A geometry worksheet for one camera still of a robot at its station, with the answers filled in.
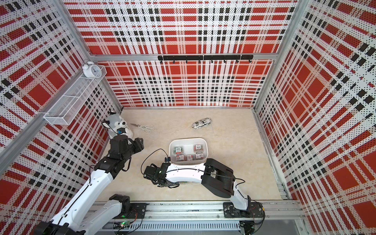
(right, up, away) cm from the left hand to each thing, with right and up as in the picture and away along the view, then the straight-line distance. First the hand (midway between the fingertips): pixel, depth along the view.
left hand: (141, 140), depth 82 cm
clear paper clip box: (+27, -11, -30) cm, 42 cm away
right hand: (+17, -22, 0) cm, 28 cm away
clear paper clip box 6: (+33, -7, +14) cm, 36 cm away
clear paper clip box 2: (+33, -11, +9) cm, 36 cm away
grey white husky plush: (-17, +8, +6) cm, 20 cm away
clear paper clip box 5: (+19, -8, +11) cm, 24 cm away
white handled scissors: (-6, +6, +26) cm, 27 cm away
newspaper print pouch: (+35, +10, +26) cm, 45 cm away
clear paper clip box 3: (+21, -12, +9) cm, 26 cm away
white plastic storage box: (+26, -9, +15) cm, 31 cm away
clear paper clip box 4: (+27, -12, +9) cm, 31 cm away
